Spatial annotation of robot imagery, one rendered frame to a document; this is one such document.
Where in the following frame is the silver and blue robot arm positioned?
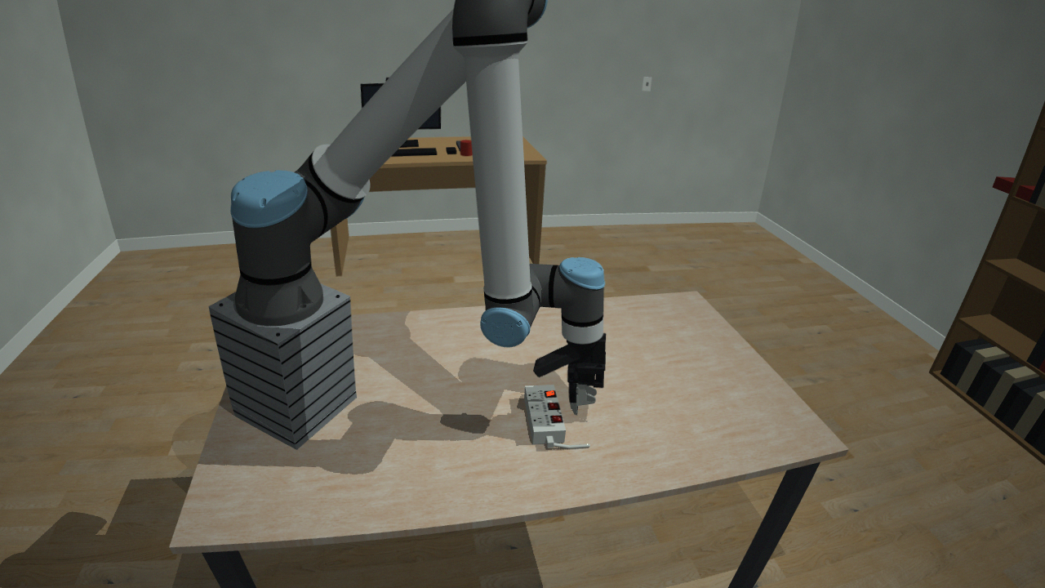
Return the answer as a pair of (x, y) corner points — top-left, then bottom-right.
(230, 0), (605, 347)

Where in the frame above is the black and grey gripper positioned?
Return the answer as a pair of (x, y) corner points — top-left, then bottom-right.
(567, 333), (606, 415)

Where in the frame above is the grey power strip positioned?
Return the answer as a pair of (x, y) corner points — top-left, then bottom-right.
(524, 385), (590, 448)

